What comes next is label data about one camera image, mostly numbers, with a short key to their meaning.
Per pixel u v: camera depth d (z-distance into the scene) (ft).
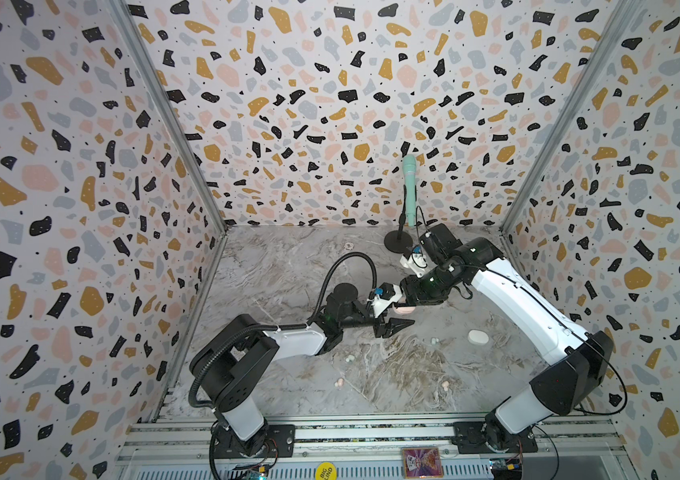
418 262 2.30
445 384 2.72
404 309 2.40
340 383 2.70
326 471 2.28
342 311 2.17
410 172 3.12
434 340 3.00
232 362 1.49
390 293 2.21
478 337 3.00
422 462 2.30
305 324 1.98
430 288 2.12
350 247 3.83
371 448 2.41
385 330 2.35
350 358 2.86
